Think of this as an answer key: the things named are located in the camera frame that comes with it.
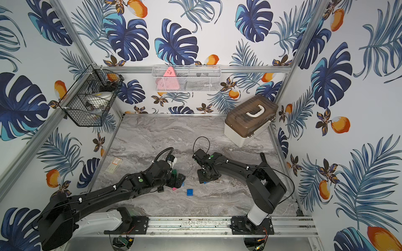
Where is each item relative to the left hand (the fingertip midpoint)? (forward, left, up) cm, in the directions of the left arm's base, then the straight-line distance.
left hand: (179, 174), depth 81 cm
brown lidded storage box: (+33, -37, +10) cm, 51 cm away
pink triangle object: (+45, +11, +25) cm, 52 cm away
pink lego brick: (-4, +3, -10) cm, 11 cm away
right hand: (+2, -13, -7) cm, 15 cm away
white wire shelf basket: (+49, 0, +25) cm, 55 cm away
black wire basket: (+21, +52, +25) cm, 62 cm away
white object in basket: (+26, +43, +24) cm, 56 cm away
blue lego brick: (-6, -6, -9) cm, 12 cm away
